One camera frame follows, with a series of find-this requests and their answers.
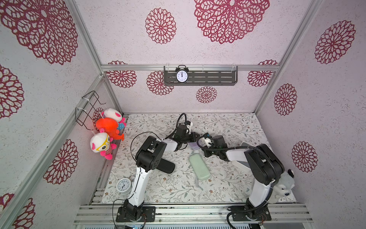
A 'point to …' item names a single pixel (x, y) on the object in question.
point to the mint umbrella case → (199, 166)
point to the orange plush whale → (110, 126)
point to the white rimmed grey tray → (238, 156)
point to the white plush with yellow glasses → (101, 142)
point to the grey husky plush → (285, 184)
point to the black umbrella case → (166, 166)
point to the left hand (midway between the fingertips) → (200, 135)
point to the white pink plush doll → (115, 114)
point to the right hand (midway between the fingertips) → (202, 146)
